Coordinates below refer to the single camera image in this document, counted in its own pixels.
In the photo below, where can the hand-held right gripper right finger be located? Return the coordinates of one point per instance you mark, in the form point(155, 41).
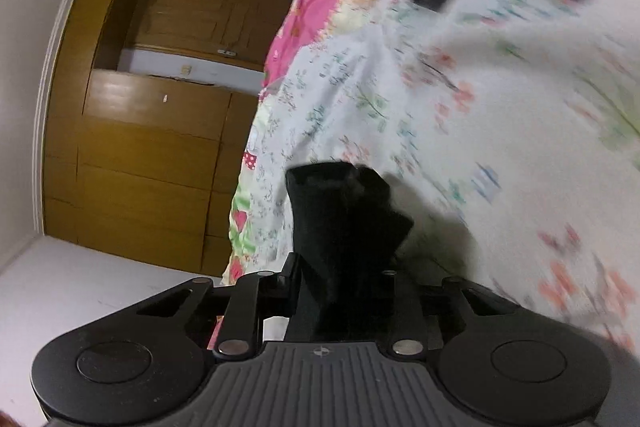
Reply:
point(389, 287)

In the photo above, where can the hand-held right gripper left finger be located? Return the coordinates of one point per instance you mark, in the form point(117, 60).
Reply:
point(289, 277)

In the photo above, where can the black pants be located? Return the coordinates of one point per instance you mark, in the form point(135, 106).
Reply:
point(345, 232)

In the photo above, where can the white floral bed sheet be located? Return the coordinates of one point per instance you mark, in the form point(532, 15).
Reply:
point(500, 132)

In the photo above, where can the brown wooden wardrobe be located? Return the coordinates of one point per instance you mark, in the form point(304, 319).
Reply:
point(140, 157)

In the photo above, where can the brown wooden door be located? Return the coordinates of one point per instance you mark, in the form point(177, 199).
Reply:
point(210, 12)

